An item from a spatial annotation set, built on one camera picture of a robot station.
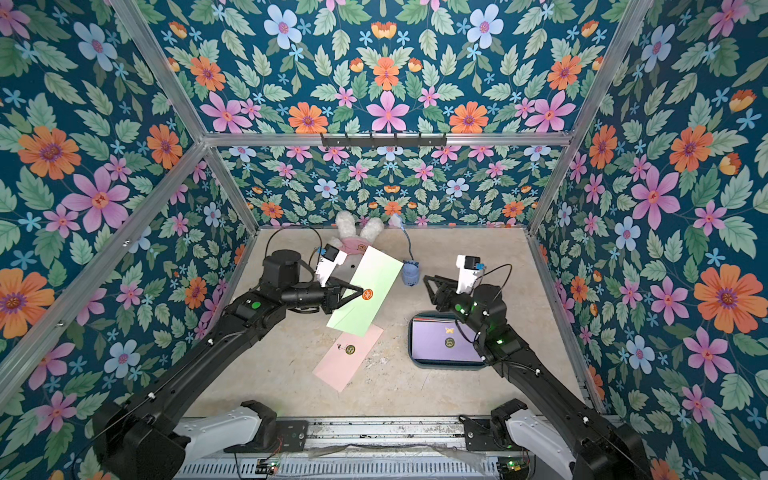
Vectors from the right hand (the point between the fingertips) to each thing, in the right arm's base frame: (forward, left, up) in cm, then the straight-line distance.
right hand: (426, 278), depth 74 cm
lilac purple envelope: (-6, -6, -22) cm, 24 cm away
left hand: (-6, +15, +2) cm, 16 cm away
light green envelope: (-2, +12, +3) cm, 13 cm away
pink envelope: (-10, +24, -27) cm, 37 cm away
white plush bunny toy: (+27, +26, -15) cm, 40 cm away
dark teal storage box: (-14, -4, -23) cm, 27 cm away
